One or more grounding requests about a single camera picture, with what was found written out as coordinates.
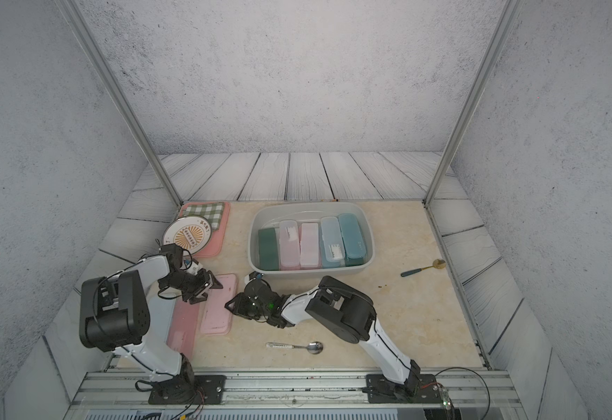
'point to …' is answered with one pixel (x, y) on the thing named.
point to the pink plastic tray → (215, 245)
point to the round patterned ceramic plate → (191, 233)
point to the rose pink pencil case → (184, 327)
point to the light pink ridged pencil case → (217, 318)
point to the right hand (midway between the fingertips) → (225, 310)
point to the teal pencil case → (354, 245)
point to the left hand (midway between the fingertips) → (220, 289)
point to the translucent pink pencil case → (309, 245)
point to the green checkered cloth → (212, 212)
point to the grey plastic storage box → (331, 254)
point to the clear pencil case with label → (289, 246)
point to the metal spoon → (315, 347)
